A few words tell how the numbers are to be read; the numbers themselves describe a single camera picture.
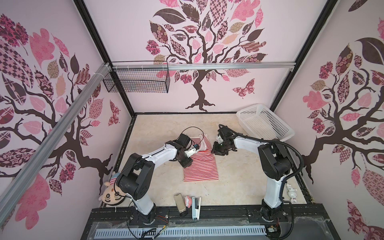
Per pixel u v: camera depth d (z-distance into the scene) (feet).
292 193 2.59
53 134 1.77
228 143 2.39
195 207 2.44
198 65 3.06
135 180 1.50
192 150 2.72
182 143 2.41
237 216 2.45
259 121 3.74
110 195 2.38
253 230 2.54
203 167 2.94
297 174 3.03
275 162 1.69
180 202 2.45
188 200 2.43
